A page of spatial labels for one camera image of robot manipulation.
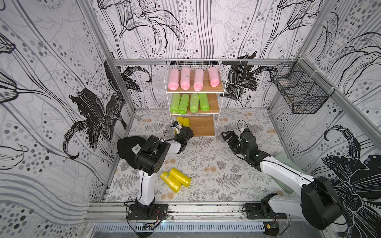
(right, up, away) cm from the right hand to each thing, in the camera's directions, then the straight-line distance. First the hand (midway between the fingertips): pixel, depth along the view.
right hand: (225, 136), depth 85 cm
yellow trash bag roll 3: (-31, -25, -5) cm, 40 cm away
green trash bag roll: (-29, +21, +1) cm, 36 cm away
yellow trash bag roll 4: (-24, -24, -5) cm, 34 cm away
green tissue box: (+33, -13, -5) cm, 36 cm away
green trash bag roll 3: (-18, +19, -2) cm, 26 cm away
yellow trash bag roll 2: (-24, +8, +20) cm, 33 cm away
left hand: (-23, +1, +19) cm, 29 cm away
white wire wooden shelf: (-12, +7, +22) cm, 26 cm away
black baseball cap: (-59, -7, +4) cm, 59 cm away
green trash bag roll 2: (-24, +19, -1) cm, 30 cm away
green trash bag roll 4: (-12, +20, 0) cm, 23 cm away
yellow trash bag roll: (-29, +10, +20) cm, 36 cm away
